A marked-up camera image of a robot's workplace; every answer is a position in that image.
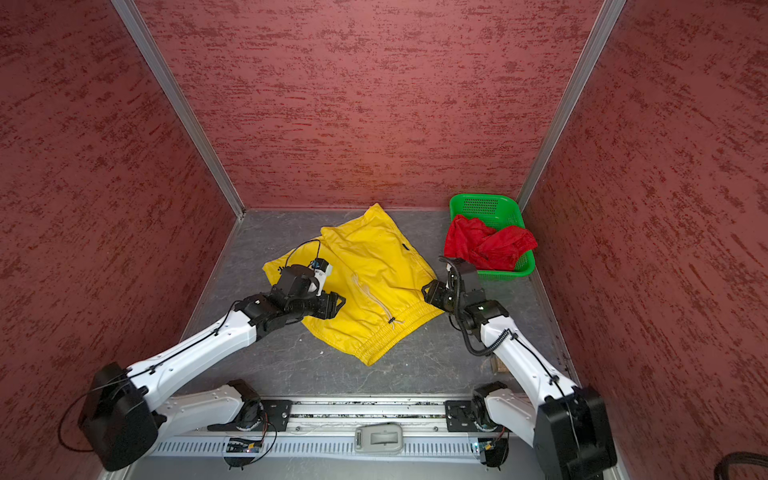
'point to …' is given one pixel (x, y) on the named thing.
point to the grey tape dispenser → (379, 438)
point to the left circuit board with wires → (242, 446)
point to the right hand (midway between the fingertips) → (424, 297)
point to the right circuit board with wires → (495, 449)
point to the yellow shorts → (380, 274)
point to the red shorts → (489, 249)
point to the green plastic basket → (497, 211)
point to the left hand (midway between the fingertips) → (336, 305)
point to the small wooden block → (497, 365)
